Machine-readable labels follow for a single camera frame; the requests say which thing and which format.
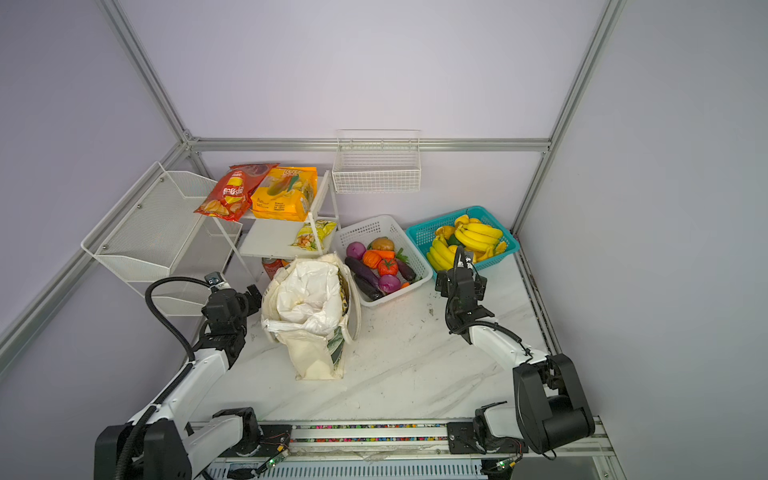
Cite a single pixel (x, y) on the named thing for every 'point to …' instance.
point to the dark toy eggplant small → (369, 291)
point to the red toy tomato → (388, 266)
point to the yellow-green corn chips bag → (305, 237)
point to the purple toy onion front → (389, 283)
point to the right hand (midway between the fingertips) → (459, 271)
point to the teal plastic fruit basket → (421, 237)
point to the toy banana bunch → (478, 237)
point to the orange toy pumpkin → (371, 258)
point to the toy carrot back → (384, 253)
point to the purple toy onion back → (355, 249)
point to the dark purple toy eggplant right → (407, 272)
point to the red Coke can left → (271, 265)
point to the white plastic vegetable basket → (395, 230)
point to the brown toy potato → (383, 244)
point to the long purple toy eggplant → (363, 271)
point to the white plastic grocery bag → (309, 298)
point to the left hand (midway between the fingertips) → (236, 295)
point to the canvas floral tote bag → (319, 357)
